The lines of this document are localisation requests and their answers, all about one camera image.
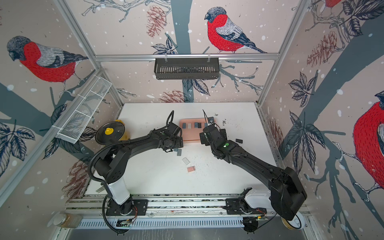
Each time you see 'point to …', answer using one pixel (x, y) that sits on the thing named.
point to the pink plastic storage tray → (191, 128)
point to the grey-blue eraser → (179, 152)
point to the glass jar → (67, 220)
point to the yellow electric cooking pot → (111, 132)
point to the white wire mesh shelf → (74, 126)
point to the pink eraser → (191, 169)
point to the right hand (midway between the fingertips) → (211, 130)
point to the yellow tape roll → (297, 223)
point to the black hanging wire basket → (186, 69)
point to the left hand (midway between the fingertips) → (180, 141)
